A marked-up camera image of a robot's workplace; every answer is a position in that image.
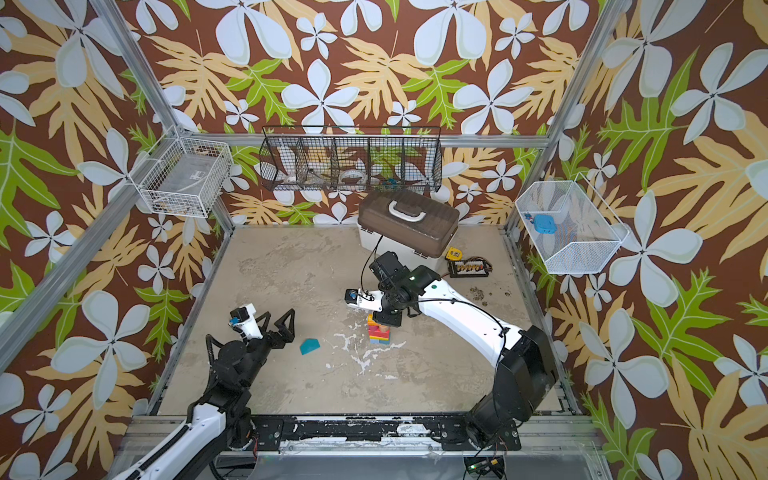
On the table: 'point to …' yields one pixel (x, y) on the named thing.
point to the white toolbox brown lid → (415, 226)
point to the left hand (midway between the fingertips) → (280, 309)
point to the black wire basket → (390, 158)
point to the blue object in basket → (545, 224)
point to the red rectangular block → (380, 333)
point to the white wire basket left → (189, 179)
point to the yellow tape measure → (454, 254)
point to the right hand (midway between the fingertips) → (377, 308)
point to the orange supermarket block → (371, 322)
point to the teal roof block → (309, 345)
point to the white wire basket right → (572, 228)
